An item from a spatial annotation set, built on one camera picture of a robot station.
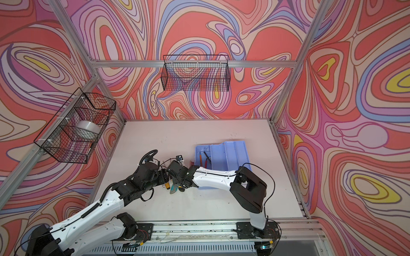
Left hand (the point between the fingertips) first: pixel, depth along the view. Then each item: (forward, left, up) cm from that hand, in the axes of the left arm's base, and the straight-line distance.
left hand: (168, 172), depth 81 cm
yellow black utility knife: (-5, -6, -10) cm, 12 cm away
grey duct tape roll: (+14, +35, +21) cm, 43 cm away
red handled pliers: (+14, -16, -11) cm, 24 cm away
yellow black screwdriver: (-3, +2, -9) cm, 10 cm away
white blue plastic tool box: (+9, -32, +1) cm, 33 cm away
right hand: (-2, -6, -7) cm, 9 cm away
